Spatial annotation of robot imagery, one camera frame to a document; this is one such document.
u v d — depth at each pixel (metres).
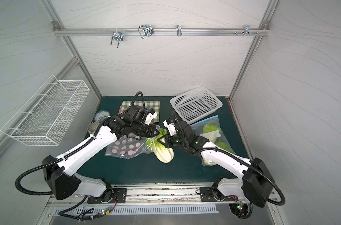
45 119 0.68
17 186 0.38
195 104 1.15
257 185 0.40
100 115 1.07
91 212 0.72
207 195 0.73
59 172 0.39
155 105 1.14
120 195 0.74
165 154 0.69
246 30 0.77
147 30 0.77
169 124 0.69
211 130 0.90
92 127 0.98
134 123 0.61
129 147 0.74
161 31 0.78
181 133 0.57
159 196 0.75
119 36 0.79
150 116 0.69
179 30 0.78
